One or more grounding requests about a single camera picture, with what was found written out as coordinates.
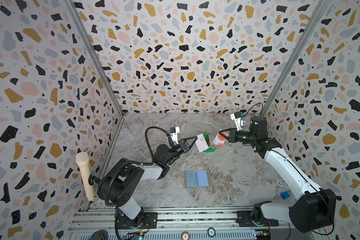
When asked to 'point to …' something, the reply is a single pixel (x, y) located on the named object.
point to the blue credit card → (202, 178)
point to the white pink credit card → (201, 143)
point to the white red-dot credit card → (220, 140)
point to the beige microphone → (83, 159)
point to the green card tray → (211, 148)
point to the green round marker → (211, 232)
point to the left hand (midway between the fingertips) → (200, 138)
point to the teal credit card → (191, 179)
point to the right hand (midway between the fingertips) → (220, 130)
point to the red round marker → (185, 235)
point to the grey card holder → (209, 176)
